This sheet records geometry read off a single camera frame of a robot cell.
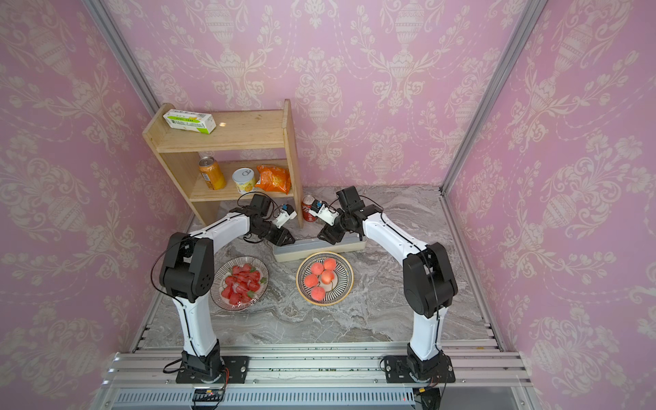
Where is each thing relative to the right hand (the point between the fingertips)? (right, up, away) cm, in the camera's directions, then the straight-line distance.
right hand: (326, 226), depth 90 cm
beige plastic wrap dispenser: (-9, -10, +7) cm, 15 cm away
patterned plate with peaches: (+4, -22, -1) cm, 23 cm away
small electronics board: (-34, -47, -18) cm, 61 cm away
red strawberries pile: (-29, -20, -2) cm, 36 cm away
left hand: (-14, -5, +7) cm, 16 cm away
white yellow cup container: (-28, +17, -2) cm, 33 cm away
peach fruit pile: (-2, -17, 0) cm, 17 cm away
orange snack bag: (-18, +17, -2) cm, 25 cm away
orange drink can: (-38, +18, -5) cm, 43 cm away
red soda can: (-9, +8, +12) cm, 17 cm away
